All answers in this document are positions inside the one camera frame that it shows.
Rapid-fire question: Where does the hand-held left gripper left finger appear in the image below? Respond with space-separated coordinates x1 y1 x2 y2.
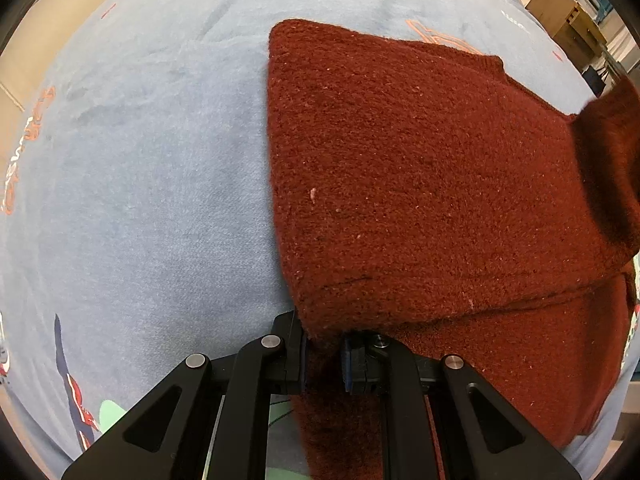
60 310 307 480

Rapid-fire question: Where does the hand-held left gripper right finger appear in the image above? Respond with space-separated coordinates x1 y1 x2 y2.
340 331 584 480

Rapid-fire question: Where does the dark red knitted sweater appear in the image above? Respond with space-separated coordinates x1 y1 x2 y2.
267 19 640 480

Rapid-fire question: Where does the blue printed bed blanket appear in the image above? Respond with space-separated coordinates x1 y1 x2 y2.
0 0 640 480

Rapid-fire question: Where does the wooden drawer cabinet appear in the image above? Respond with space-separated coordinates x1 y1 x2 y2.
527 0 608 68

